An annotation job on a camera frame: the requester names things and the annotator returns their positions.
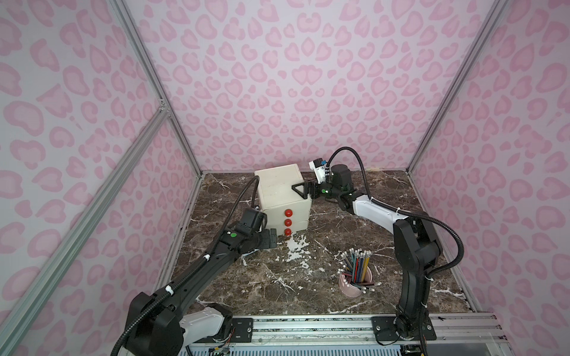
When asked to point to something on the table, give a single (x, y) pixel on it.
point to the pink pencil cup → (350, 291)
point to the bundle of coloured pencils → (355, 265)
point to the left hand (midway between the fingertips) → (266, 235)
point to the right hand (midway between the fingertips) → (303, 185)
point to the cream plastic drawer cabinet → (274, 184)
